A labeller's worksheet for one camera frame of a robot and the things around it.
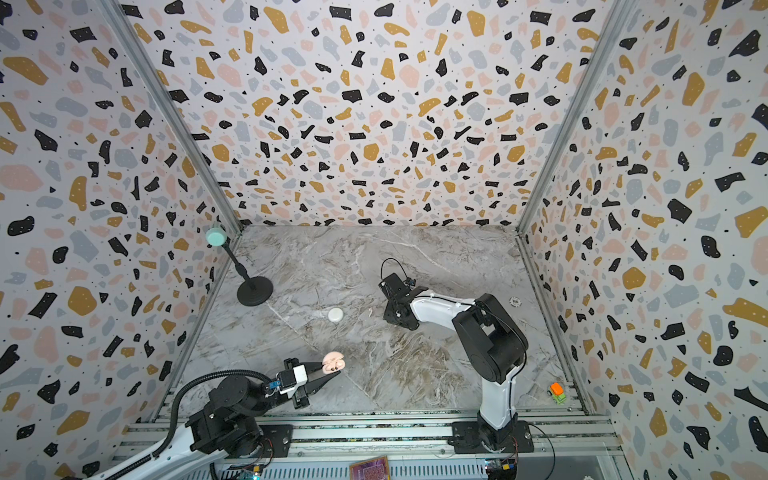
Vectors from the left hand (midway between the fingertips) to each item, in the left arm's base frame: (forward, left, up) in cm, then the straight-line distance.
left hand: (338, 363), depth 65 cm
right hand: (+23, -11, -20) cm, 33 cm away
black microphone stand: (+32, +35, -21) cm, 52 cm away
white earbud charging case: (+23, +7, -21) cm, 32 cm away
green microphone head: (+27, +30, +12) cm, 42 cm away
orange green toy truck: (-2, -55, -19) cm, 59 cm away
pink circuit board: (-18, -7, -20) cm, 28 cm away
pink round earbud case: (0, +1, +1) cm, 1 cm away
